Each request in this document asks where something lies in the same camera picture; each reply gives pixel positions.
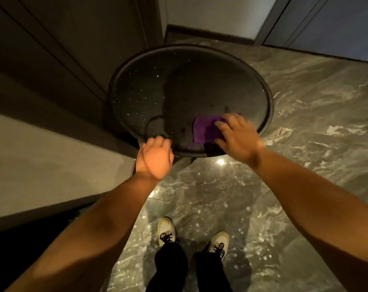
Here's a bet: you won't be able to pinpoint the person's left white shoe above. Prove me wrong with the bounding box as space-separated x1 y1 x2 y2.
157 217 179 247

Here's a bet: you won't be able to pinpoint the person's black trousers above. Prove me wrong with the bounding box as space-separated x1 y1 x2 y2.
145 241 233 292

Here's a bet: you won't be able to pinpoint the person's right forearm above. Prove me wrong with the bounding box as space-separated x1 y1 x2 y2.
250 147 368 292

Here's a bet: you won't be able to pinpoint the purple cleaning cloth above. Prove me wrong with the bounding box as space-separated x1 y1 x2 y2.
186 114 242 151

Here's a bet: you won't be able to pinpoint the blue grey room door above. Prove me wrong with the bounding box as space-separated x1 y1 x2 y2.
254 0 368 64

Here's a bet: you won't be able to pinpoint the person's right hand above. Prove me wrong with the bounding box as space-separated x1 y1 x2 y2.
214 113 266 167

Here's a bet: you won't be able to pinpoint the person's white shoe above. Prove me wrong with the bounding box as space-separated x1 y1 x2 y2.
207 231 230 259
157 217 179 247

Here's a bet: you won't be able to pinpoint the person's left hand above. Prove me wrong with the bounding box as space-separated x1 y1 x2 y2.
135 136 175 182

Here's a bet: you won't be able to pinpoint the round black side table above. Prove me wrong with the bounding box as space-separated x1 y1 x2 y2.
108 44 274 158

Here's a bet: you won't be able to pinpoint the person's left forearm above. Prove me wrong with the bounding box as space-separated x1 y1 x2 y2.
4 172 160 292

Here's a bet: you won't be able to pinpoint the person's right white shoe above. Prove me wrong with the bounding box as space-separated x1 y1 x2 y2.
207 231 230 259

